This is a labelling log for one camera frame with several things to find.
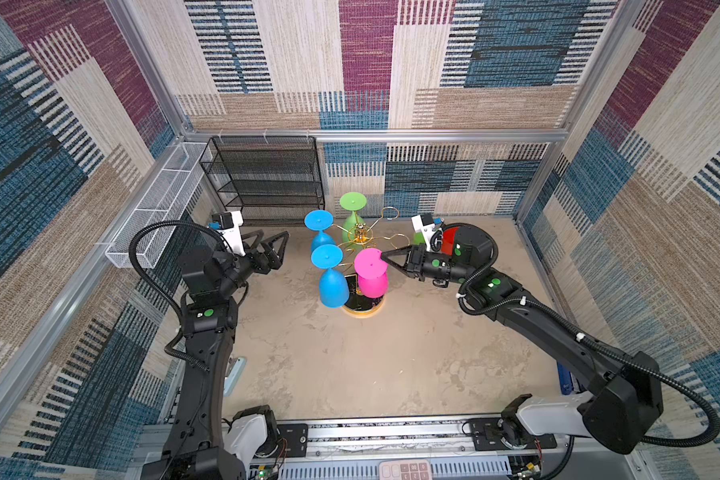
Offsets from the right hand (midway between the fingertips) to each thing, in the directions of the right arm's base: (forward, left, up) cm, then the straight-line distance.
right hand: (381, 263), depth 67 cm
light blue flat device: (-14, +40, -30) cm, 52 cm away
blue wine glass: (+16, +15, -2) cm, 22 cm away
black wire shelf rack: (+49, +35, -14) cm, 62 cm away
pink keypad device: (-36, -7, -31) cm, 48 cm away
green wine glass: (+13, +6, -2) cm, 14 cm away
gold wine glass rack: (+6, +6, -30) cm, 32 cm away
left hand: (+7, +24, +4) cm, 25 cm away
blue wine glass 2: (+1, +12, -11) cm, 16 cm away
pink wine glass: (-2, +2, -1) cm, 3 cm away
